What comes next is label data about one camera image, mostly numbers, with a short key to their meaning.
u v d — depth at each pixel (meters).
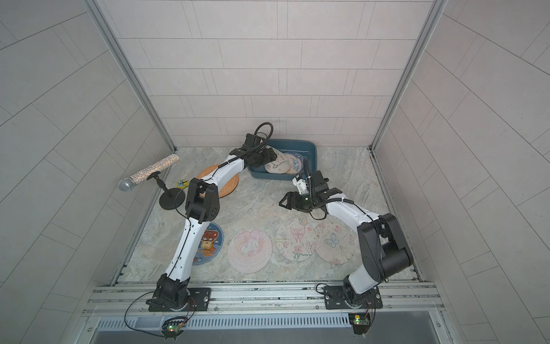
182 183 1.00
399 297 0.73
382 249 0.44
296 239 0.85
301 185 0.81
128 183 0.74
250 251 0.82
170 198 0.94
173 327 0.64
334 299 0.71
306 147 1.12
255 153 0.79
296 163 1.09
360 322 0.68
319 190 0.69
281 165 1.05
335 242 0.84
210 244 0.83
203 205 0.64
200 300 0.71
